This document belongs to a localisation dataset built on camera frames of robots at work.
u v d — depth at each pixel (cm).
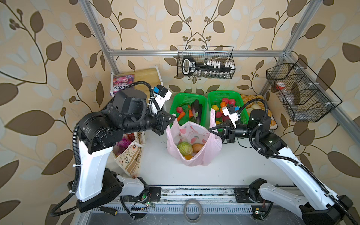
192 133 76
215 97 115
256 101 115
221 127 56
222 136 57
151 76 87
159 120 42
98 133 28
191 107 110
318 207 39
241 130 54
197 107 107
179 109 108
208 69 83
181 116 105
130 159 69
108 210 69
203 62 79
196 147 82
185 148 79
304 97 73
